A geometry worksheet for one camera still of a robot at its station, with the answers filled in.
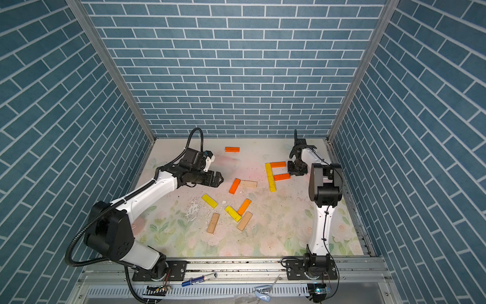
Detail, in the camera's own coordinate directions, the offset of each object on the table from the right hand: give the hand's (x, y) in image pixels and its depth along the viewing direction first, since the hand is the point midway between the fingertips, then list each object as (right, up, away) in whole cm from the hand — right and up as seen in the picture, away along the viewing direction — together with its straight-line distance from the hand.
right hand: (295, 173), depth 105 cm
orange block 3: (-8, -1, -3) cm, 9 cm away
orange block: (-36, +14, +11) cm, 40 cm away
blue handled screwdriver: (-47, -37, -34) cm, 69 cm away
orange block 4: (-34, -6, -7) cm, 35 cm away
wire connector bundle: (-60, -42, -33) cm, 80 cm away
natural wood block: (-26, -5, -5) cm, 27 cm away
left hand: (-39, 0, -19) cm, 43 cm away
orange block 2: (-9, +5, +4) cm, 11 cm away
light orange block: (-28, -15, -14) cm, 34 cm away
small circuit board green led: (+3, -40, -34) cm, 53 cm away
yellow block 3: (-45, -13, -11) cm, 48 cm away
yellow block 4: (-33, -17, -16) cm, 41 cm away
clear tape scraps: (-20, -40, -37) cm, 58 cm away
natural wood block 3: (-28, -20, -18) cm, 39 cm away
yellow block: (-15, +2, +1) cm, 15 cm away
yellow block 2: (-14, -4, -5) cm, 15 cm away
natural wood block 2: (-42, -21, -19) cm, 51 cm away
